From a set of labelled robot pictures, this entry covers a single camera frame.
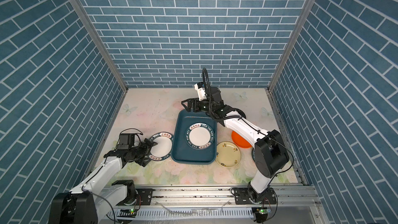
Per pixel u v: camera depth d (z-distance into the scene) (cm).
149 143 79
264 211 71
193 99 72
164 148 94
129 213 72
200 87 73
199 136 94
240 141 91
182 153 84
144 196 73
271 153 45
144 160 81
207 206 72
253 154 88
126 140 68
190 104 72
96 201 43
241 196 74
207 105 64
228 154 87
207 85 60
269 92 125
